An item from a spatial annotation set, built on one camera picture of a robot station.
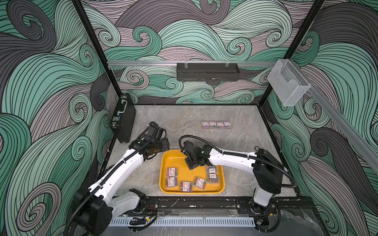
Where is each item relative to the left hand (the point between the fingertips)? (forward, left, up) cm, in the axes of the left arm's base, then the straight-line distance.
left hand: (164, 142), depth 80 cm
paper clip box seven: (-19, -12, -13) cm, 26 cm away
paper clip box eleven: (+23, -26, -14) cm, 38 cm away
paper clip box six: (-17, -4, -13) cm, 22 cm away
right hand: (-7, -14, -11) cm, 19 cm away
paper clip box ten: (-15, -27, -14) cm, 34 cm away
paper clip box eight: (-17, -20, -13) cm, 29 cm away
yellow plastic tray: (-2, -5, -15) cm, 16 cm away
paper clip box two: (+22, -42, -12) cm, 49 cm away
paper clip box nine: (-10, -27, -13) cm, 32 cm away
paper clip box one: (+22, -37, -13) cm, 45 cm away
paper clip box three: (+23, -32, -14) cm, 42 cm away
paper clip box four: (-12, -4, -12) cm, 17 cm away
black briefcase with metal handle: (+13, +26, +5) cm, 29 cm away
